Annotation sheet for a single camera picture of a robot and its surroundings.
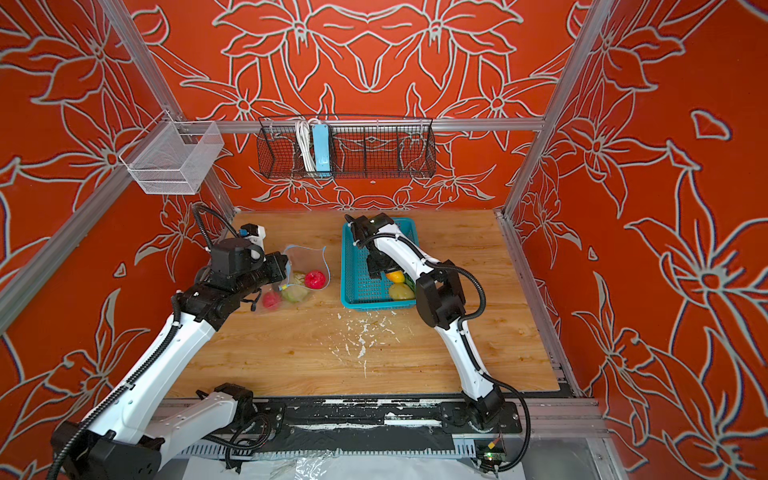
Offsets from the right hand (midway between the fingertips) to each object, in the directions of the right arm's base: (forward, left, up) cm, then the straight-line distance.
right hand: (385, 271), depth 94 cm
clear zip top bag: (-1, +26, +8) cm, 27 cm away
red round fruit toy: (-7, +20, +8) cm, 23 cm away
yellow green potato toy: (-7, -5, -1) cm, 8 cm away
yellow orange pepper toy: (-1, -4, -2) cm, 5 cm away
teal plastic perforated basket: (-4, +9, -6) cm, 11 cm away
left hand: (-7, +25, +19) cm, 33 cm away
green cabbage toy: (-9, +27, +2) cm, 29 cm away
